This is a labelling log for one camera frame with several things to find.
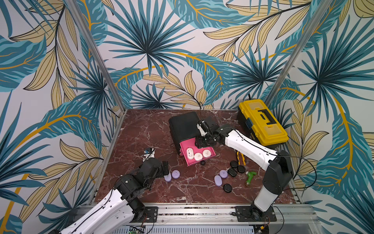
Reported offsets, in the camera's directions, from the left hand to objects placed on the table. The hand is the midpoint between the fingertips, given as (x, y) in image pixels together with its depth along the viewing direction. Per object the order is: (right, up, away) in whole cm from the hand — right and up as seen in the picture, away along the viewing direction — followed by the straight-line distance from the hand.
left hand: (159, 166), depth 76 cm
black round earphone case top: (+43, -2, +14) cm, 46 cm away
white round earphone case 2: (+25, +6, +5) cm, 26 cm away
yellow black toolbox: (+58, +24, +15) cm, 64 cm away
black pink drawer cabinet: (+12, +20, +13) cm, 27 cm away
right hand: (+21, +12, +8) cm, 25 cm away
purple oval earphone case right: (+32, -10, +8) cm, 35 cm away
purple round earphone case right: (+36, -7, +10) cm, 37 cm away
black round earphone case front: (+37, -14, +5) cm, 40 cm away
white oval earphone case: (+16, +6, +5) cm, 18 cm away
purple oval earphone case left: (+3, -9, +7) cm, 12 cm away
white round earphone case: (+20, +4, +5) cm, 21 cm away
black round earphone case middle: (+47, -5, +12) cm, 49 cm away
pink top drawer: (+17, +11, +7) cm, 22 cm away
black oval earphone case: (+41, -6, +10) cm, 43 cm away
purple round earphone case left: (+7, -7, +9) cm, 14 cm away
